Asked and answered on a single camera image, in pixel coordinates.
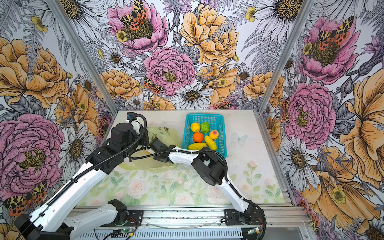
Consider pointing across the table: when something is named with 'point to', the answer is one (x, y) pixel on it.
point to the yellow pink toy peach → (214, 134)
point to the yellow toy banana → (210, 143)
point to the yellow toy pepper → (195, 127)
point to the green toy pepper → (205, 127)
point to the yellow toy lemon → (196, 146)
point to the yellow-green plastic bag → (152, 164)
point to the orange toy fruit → (198, 137)
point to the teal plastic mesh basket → (216, 122)
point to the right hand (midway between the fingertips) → (160, 152)
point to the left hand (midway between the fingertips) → (146, 134)
